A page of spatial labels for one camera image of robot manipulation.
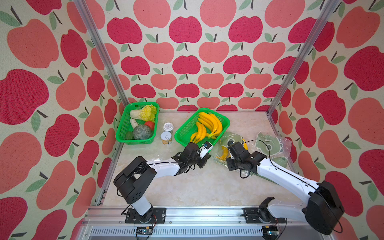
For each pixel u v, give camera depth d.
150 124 1.05
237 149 0.65
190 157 0.69
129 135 1.01
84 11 0.70
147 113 1.08
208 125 1.08
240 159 0.64
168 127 1.02
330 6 0.69
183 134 1.02
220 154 0.90
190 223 1.80
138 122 1.11
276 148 0.91
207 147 0.76
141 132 0.96
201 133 1.00
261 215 0.67
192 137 1.02
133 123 1.10
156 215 0.74
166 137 0.98
